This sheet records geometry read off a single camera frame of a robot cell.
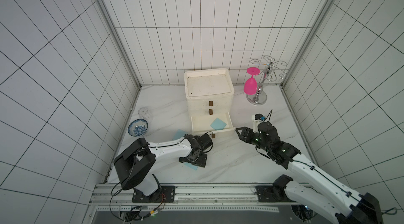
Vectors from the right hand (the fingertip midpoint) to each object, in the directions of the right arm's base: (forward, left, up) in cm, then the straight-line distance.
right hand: (233, 131), depth 78 cm
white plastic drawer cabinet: (+18, +13, +9) cm, 24 cm away
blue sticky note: (+12, +7, -14) cm, 20 cm away
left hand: (-13, +22, -15) cm, 29 cm away
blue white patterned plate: (+6, +57, -12) cm, 59 cm away
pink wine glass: (+32, -12, +2) cm, 34 cm away
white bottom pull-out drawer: (+8, +18, -9) cm, 22 cm away
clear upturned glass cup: (+12, +53, -6) cm, 55 cm away
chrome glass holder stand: (+35, -23, +10) cm, 43 cm away
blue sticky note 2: (+5, +32, -17) cm, 36 cm away
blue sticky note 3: (-16, +21, -6) cm, 27 cm away
